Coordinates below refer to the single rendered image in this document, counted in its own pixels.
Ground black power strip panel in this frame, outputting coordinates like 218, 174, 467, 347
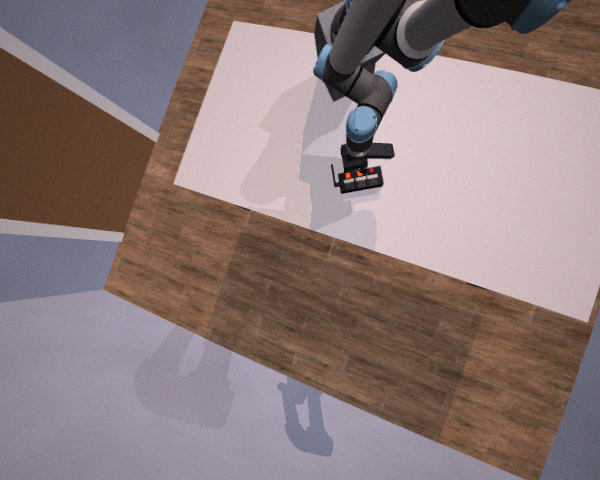
336, 166, 384, 194

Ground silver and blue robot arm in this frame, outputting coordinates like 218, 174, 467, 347
313, 0, 571, 159

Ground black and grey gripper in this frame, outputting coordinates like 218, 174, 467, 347
341, 144, 368, 174

